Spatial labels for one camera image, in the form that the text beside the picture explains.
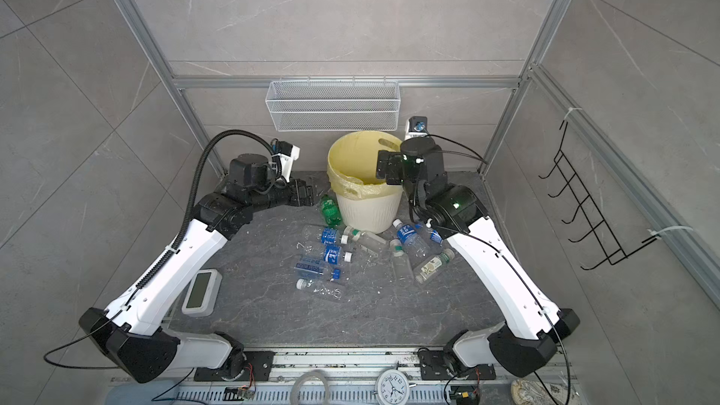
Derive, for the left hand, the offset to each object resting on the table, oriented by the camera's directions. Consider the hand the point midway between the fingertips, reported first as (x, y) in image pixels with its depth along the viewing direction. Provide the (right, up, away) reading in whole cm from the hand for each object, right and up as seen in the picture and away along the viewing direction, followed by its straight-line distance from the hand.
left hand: (319, 178), depth 69 cm
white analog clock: (+18, -52, -2) cm, 55 cm away
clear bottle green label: (+33, -26, +18) cm, 46 cm away
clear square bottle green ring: (+15, -22, +28) cm, 39 cm away
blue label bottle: (+1, -24, +20) cm, 31 cm away
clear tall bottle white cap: (+24, -28, +20) cm, 42 cm away
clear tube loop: (-4, -51, +2) cm, 51 cm away
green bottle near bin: (-2, -11, +38) cm, 40 cm away
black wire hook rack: (+67, -13, -5) cm, 68 cm away
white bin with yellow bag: (+12, -7, +21) cm, 26 cm away
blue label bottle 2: (+26, -18, +25) cm, 41 cm away
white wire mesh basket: (0, +28, +31) cm, 42 cm away
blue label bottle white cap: (0, -18, +24) cm, 30 cm away
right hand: (+20, +6, -4) cm, 21 cm away
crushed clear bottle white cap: (-1, -33, +15) cm, 36 cm away
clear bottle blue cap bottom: (-4, -28, +17) cm, 33 cm away
